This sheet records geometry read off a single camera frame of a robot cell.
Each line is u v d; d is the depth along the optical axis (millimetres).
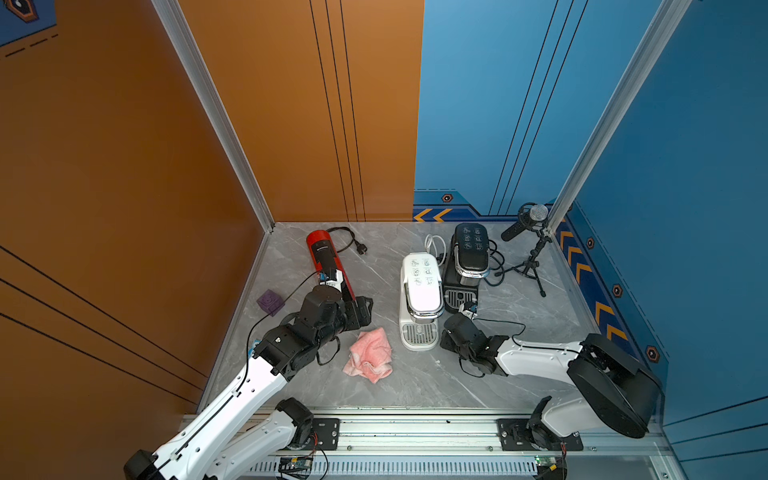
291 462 713
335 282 656
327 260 854
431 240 1095
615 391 436
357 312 634
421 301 728
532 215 888
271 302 937
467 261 810
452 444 725
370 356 815
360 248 1109
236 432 442
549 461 723
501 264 1029
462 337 701
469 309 809
